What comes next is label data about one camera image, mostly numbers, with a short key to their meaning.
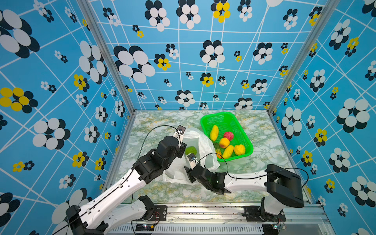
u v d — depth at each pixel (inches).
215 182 24.1
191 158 27.3
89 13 27.8
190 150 35.7
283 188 17.4
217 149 36.4
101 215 15.5
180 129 22.7
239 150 35.8
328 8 26.9
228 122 43.7
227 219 28.6
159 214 28.5
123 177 17.8
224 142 37.0
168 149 19.0
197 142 27.2
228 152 35.9
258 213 28.8
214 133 39.4
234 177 21.7
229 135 38.1
